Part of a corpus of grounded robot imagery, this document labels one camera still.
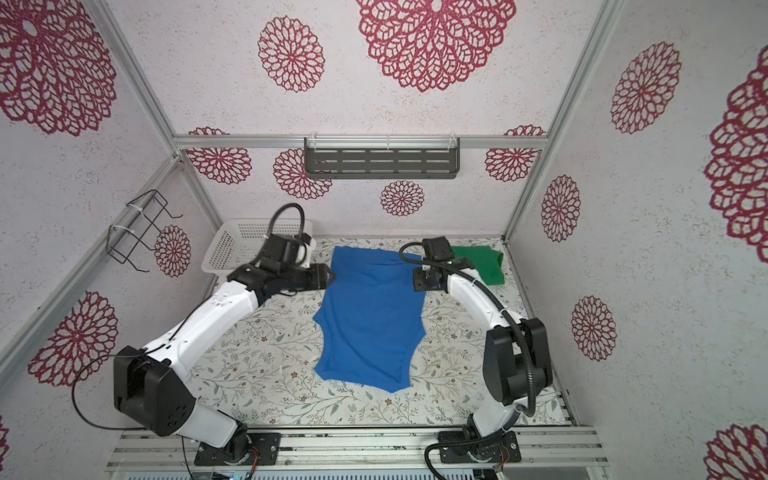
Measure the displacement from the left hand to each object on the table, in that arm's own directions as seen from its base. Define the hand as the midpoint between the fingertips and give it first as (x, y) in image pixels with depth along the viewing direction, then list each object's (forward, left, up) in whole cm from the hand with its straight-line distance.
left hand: (332, 288), depth 84 cm
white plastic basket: (+34, +42, -16) cm, 56 cm away
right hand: (+6, -26, -5) cm, 27 cm away
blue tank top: (+1, -11, -19) cm, 22 cm away
